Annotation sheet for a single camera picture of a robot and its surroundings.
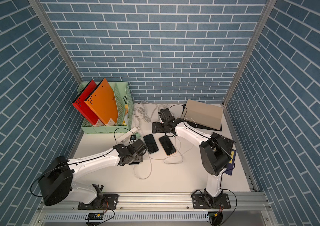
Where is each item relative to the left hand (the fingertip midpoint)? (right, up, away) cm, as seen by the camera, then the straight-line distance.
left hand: (140, 157), depth 86 cm
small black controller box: (-21, -27, -14) cm, 36 cm away
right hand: (+11, +18, +6) cm, 22 cm away
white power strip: (-11, +12, +9) cm, 18 cm away
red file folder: (-35, +33, -4) cm, 48 cm away
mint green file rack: (-18, +32, +29) cm, 47 cm away
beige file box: (+50, +26, +28) cm, 63 cm away
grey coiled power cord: (-2, +30, +30) cm, 42 cm away
